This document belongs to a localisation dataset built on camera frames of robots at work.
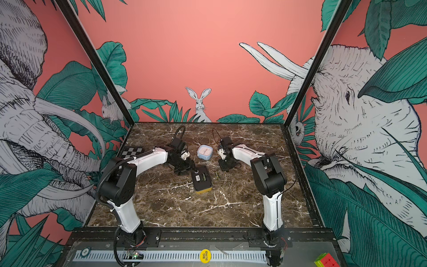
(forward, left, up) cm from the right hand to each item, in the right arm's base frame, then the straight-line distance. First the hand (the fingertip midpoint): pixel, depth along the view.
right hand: (223, 165), depth 98 cm
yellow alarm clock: (-11, +12, +2) cm, 16 cm away
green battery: (-7, +4, 0) cm, 8 cm away
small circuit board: (-45, +39, 0) cm, 59 cm away
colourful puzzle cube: (-45, -41, +3) cm, 62 cm away
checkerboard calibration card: (+7, +58, +3) cm, 58 cm away
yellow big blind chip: (-45, +8, -1) cm, 45 cm away
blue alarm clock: (+8, +12, +2) cm, 14 cm away
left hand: (-6, +15, +5) cm, 17 cm away
